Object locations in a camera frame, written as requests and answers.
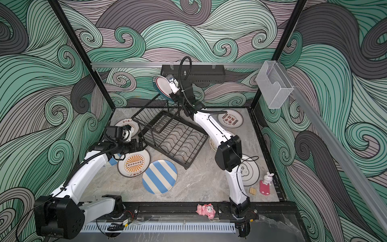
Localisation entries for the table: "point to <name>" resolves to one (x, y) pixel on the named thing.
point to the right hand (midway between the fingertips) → (175, 83)
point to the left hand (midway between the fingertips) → (140, 144)
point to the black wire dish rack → (167, 129)
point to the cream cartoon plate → (213, 144)
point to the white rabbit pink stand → (264, 184)
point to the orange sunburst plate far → (130, 122)
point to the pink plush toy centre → (207, 209)
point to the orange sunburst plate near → (134, 164)
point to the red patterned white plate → (232, 119)
